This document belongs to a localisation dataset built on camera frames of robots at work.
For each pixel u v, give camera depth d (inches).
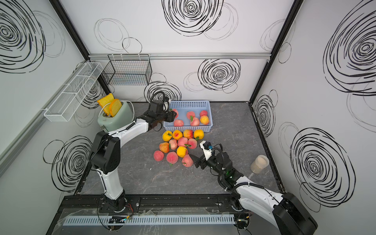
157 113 29.2
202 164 27.9
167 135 37.0
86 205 29.4
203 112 42.4
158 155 34.0
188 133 37.7
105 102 35.8
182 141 36.0
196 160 27.4
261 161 31.1
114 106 35.1
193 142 35.8
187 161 32.5
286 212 16.5
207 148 26.3
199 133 37.5
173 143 35.9
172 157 33.0
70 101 29.6
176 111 36.1
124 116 36.9
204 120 40.2
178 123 40.0
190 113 41.6
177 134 37.0
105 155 19.5
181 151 34.5
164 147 35.4
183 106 45.3
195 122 39.9
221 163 23.5
